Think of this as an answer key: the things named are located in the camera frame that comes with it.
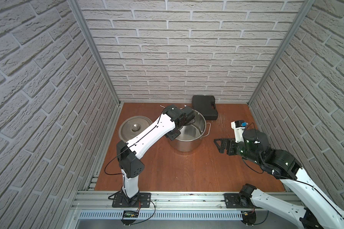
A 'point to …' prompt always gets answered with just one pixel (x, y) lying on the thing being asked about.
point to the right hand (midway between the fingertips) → (223, 140)
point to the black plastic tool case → (205, 105)
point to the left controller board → (130, 213)
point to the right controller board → (249, 217)
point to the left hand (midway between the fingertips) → (163, 129)
